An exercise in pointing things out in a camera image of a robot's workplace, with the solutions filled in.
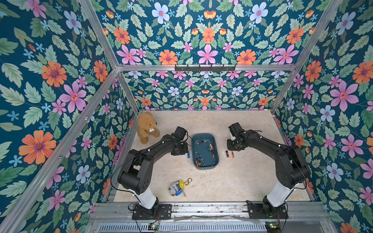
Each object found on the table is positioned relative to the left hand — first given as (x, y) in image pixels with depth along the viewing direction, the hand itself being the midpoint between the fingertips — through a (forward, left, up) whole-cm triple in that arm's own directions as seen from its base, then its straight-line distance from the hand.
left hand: (186, 150), depth 92 cm
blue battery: (-1, -1, -4) cm, 4 cm away
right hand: (0, -29, 0) cm, 29 cm away
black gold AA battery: (-3, -27, -4) cm, 27 cm away
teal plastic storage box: (0, -12, -4) cm, 13 cm away
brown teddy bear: (+13, +24, +12) cm, 30 cm away
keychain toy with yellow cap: (-22, +6, 0) cm, 23 cm away
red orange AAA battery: (-4, -30, -5) cm, 31 cm away
